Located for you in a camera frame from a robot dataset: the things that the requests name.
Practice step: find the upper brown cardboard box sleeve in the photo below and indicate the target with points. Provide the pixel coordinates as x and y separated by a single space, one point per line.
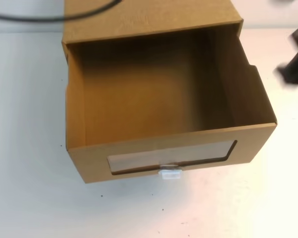
142 17

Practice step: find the brown cardboard shoebox drawer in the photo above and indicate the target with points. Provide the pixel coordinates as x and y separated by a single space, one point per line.
188 98

